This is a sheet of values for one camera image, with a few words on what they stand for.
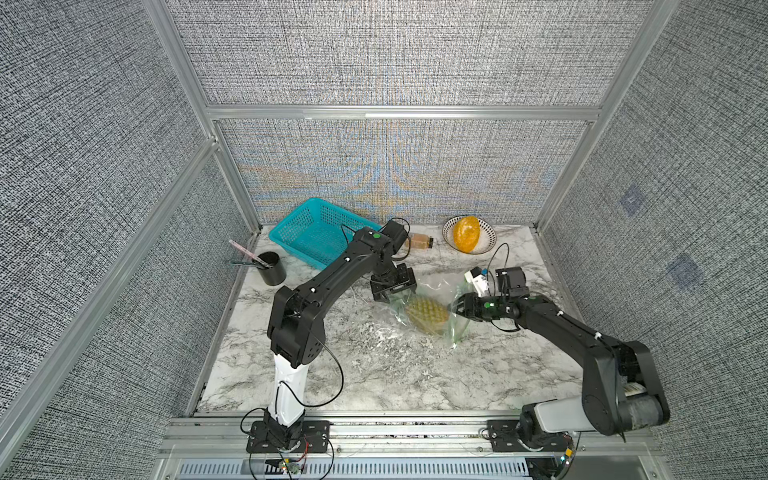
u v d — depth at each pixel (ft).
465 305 2.61
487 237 3.74
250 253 3.14
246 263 3.04
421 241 3.61
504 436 2.39
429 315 2.81
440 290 3.01
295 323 1.70
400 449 2.40
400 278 2.46
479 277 2.68
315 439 2.40
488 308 2.47
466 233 3.59
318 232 3.85
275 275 3.38
